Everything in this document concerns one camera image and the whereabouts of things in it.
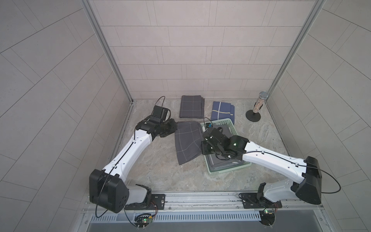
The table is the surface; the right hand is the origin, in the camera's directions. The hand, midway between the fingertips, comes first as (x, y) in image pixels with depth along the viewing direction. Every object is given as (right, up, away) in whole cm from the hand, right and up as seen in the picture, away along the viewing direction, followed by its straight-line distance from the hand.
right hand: (199, 147), depth 74 cm
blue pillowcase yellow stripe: (+19, +20, +34) cm, 44 cm away
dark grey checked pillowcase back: (-4, +22, +36) cm, 43 cm away
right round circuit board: (+32, -31, -7) cm, 45 cm away
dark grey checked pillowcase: (-6, +5, +3) cm, 8 cm away
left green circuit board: (-26, -30, -10) cm, 41 cm away
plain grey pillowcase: (+9, -11, +6) cm, 16 cm away
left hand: (-11, +11, +6) cm, 16 cm away
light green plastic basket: (+4, +13, -9) cm, 17 cm away
